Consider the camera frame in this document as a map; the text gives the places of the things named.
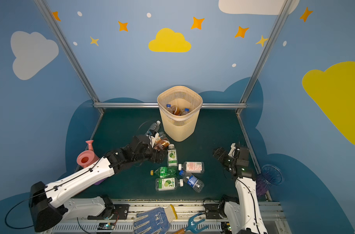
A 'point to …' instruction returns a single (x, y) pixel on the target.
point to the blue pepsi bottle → (168, 106)
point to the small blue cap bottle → (186, 110)
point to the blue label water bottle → (197, 185)
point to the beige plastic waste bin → (179, 107)
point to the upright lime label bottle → (172, 156)
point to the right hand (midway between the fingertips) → (219, 153)
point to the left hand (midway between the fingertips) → (162, 150)
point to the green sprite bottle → (164, 171)
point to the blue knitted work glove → (154, 221)
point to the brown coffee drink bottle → (163, 145)
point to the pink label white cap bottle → (197, 167)
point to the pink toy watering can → (85, 158)
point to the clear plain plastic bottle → (153, 127)
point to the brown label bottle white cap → (175, 109)
